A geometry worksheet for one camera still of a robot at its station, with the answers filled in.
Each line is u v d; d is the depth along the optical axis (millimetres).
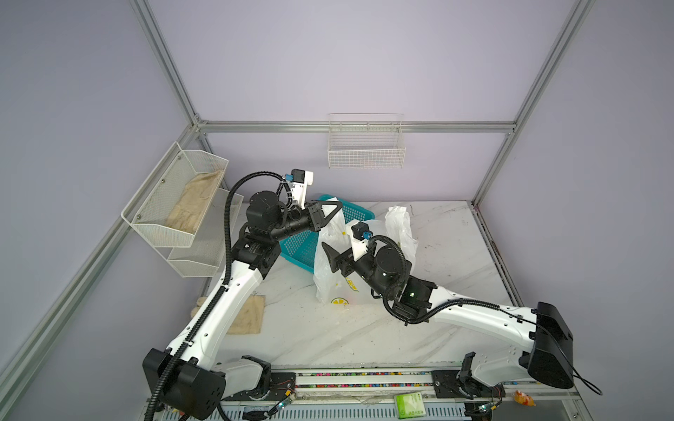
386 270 495
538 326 423
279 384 744
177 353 381
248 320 860
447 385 733
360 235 541
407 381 749
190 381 365
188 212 766
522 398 701
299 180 574
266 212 498
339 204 638
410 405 688
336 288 839
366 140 1071
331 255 628
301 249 1031
